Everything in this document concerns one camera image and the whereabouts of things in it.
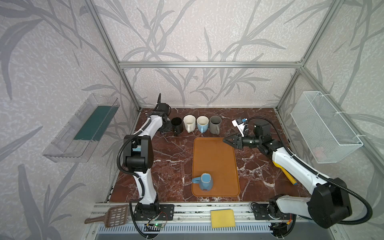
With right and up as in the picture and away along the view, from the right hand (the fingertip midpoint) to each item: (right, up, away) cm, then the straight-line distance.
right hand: (225, 135), depth 77 cm
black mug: (-29, +4, +24) cm, 38 cm away
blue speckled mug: (-10, -23, -3) cm, 25 cm away
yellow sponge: (-2, -39, -6) cm, 40 cm away
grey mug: (-3, +6, +22) cm, 23 cm away
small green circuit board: (-33, -42, -6) cm, 54 cm away
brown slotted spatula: (-55, -40, -3) cm, 68 cm away
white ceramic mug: (-20, +7, +24) cm, 32 cm away
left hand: (-37, +6, +21) cm, 43 cm away
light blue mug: (-12, +6, +24) cm, 27 cm away
